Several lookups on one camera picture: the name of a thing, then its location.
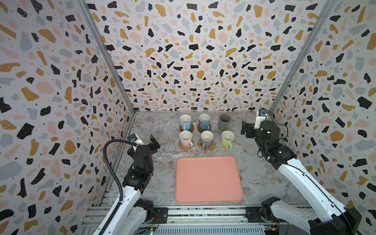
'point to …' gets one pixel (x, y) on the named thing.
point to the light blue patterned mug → (204, 120)
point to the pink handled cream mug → (185, 138)
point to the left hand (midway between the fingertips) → (145, 138)
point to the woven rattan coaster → (185, 148)
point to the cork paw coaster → (207, 149)
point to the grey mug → (223, 122)
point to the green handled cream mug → (227, 137)
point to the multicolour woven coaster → (221, 147)
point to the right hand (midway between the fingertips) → (252, 121)
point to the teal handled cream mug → (206, 138)
